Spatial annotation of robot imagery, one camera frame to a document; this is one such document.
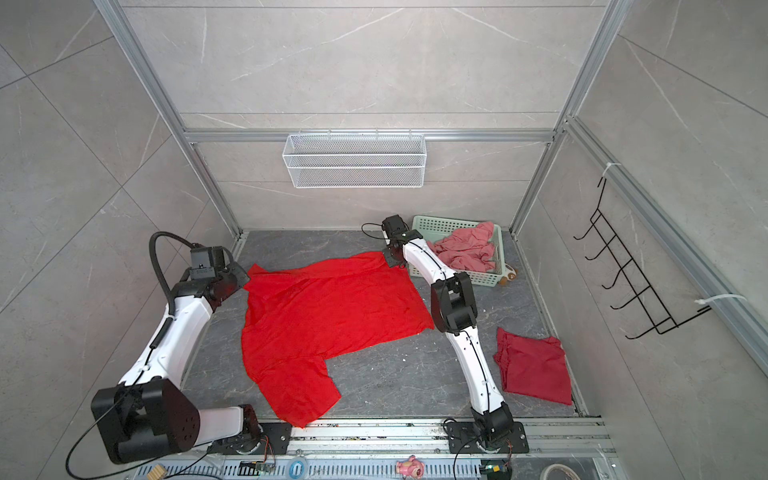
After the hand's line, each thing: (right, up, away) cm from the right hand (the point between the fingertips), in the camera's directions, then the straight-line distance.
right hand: (397, 252), depth 108 cm
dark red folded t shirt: (+38, -33, -26) cm, 57 cm away
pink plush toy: (+2, -50, -41) cm, 65 cm away
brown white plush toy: (+40, -8, -5) cm, 41 cm away
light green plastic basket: (+15, +9, +10) cm, 20 cm away
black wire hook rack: (+53, -6, -41) cm, 67 cm away
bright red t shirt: (-34, -22, -9) cm, 41 cm away
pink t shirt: (+27, +1, +2) cm, 27 cm away
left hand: (-47, -5, -25) cm, 53 cm away
